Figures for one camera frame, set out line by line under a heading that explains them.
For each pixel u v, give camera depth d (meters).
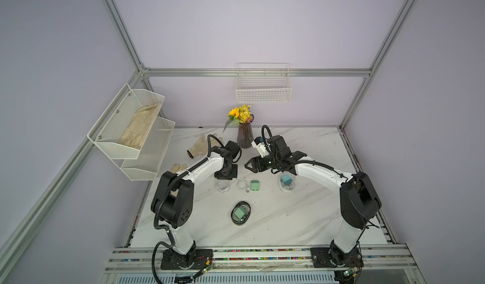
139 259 0.75
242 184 0.95
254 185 0.93
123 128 0.78
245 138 1.08
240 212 0.84
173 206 0.47
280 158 0.69
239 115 0.93
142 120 0.82
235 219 0.82
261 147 0.80
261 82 0.95
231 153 0.69
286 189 0.93
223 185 0.93
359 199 0.48
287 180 0.93
